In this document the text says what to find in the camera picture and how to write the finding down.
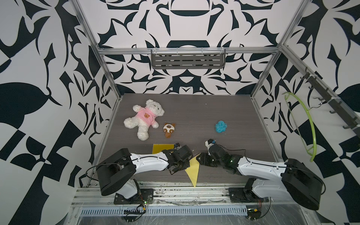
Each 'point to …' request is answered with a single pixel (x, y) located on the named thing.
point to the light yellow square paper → (192, 171)
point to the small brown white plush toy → (168, 129)
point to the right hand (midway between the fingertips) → (197, 157)
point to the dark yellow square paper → (157, 148)
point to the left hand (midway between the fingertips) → (189, 162)
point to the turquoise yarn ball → (221, 126)
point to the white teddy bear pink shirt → (145, 118)
